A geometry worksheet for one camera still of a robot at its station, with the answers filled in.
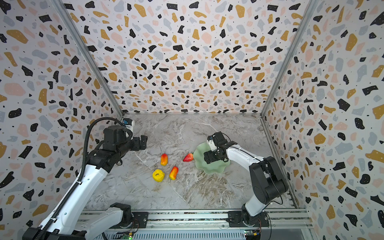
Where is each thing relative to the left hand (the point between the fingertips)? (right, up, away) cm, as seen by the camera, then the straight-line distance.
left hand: (137, 134), depth 74 cm
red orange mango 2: (+16, -23, +14) cm, 31 cm away
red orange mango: (+9, -17, +18) cm, 26 cm away
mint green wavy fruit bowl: (+43, -21, +18) cm, 51 cm away
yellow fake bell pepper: (+8, -24, +10) cm, 27 cm away
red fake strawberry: (+24, -16, +18) cm, 34 cm away
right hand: (+37, -13, +17) cm, 42 cm away
